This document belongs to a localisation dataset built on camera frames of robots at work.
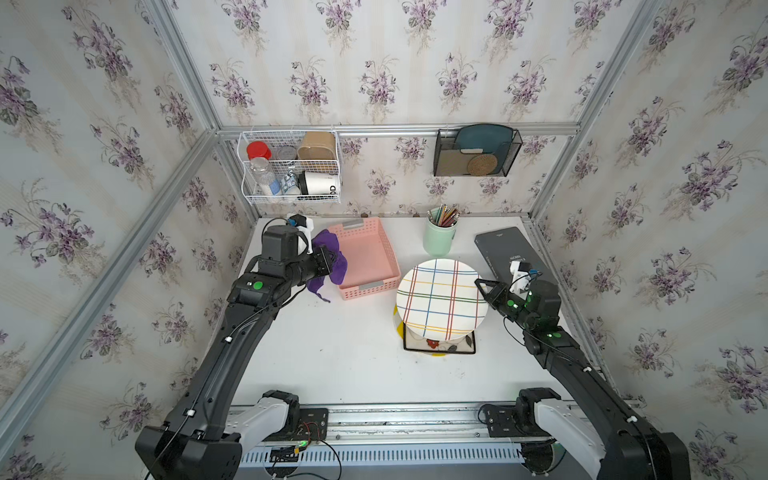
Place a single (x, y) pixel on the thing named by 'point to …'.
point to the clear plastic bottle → (264, 177)
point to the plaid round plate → (440, 300)
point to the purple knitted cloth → (339, 271)
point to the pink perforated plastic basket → (371, 264)
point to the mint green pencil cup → (437, 240)
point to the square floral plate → (465, 344)
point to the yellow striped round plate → (399, 326)
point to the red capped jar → (257, 149)
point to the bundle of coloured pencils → (444, 216)
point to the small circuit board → (284, 454)
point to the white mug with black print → (318, 183)
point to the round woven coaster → (482, 165)
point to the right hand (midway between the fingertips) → (479, 281)
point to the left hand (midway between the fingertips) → (341, 256)
